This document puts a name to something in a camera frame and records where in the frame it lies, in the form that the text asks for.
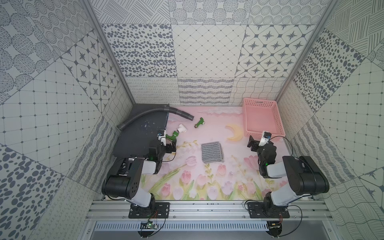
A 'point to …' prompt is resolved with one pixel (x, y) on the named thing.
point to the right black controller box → (275, 228)
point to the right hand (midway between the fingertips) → (258, 138)
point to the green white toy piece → (181, 128)
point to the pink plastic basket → (260, 115)
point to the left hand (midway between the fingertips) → (165, 136)
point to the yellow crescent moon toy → (238, 133)
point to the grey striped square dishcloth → (212, 152)
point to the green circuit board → (148, 225)
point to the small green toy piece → (201, 122)
